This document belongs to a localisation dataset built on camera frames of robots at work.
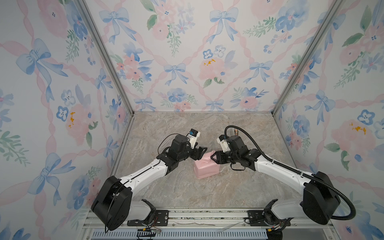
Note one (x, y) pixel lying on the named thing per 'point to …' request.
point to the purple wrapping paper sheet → (206, 167)
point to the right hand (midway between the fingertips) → (213, 156)
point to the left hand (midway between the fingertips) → (203, 145)
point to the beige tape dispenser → (236, 131)
